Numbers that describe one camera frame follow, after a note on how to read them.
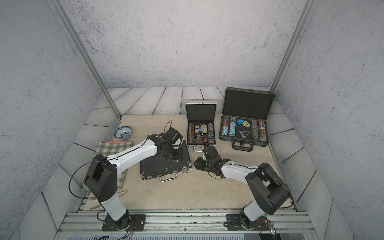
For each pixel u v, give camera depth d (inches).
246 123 42.5
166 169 33.4
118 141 41.3
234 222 28.5
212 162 27.3
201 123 43.8
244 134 40.9
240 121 43.5
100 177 18.0
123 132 42.4
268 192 17.3
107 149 39.6
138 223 28.7
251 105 43.2
